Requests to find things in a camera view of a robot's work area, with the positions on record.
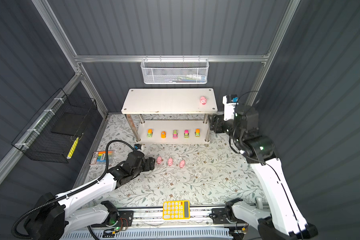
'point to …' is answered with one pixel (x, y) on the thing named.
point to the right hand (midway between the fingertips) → (217, 116)
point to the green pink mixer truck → (186, 133)
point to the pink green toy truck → (175, 134)
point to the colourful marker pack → (98, 158)
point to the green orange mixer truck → (150, 133)
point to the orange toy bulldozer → (163, 134)
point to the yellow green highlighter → (71, 151)
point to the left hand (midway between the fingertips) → (150, 160)
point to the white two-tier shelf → (170, 115)
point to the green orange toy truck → (197, 132)
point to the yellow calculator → (176, 210)
